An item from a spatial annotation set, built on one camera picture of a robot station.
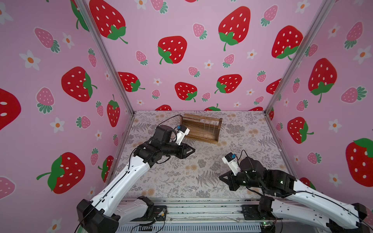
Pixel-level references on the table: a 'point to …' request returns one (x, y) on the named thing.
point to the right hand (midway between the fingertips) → (220, 176)
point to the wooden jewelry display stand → (203, 128)
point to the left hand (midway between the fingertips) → (193, 149)
